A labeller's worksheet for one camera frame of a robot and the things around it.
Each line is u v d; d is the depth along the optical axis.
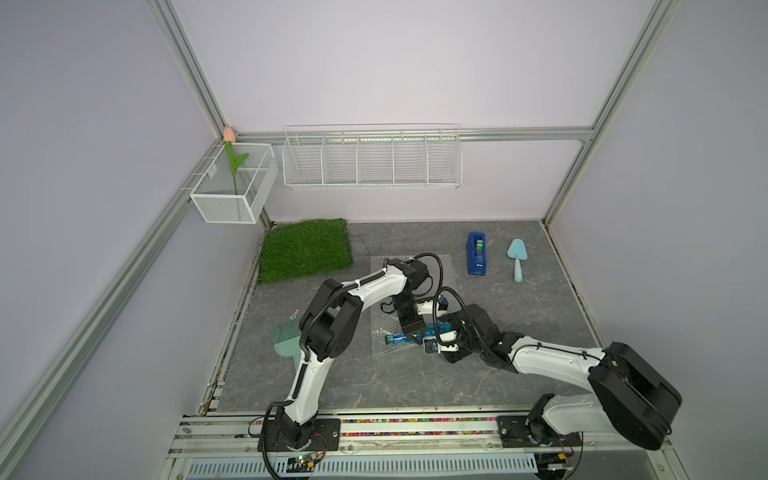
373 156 0.97
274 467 0.70
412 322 0.80
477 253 1.05
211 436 0.76
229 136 0.89
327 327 0.54
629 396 0.43
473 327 0.67
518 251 1.12
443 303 0.83
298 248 1.11
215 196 0.79
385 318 0.94
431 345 0.74
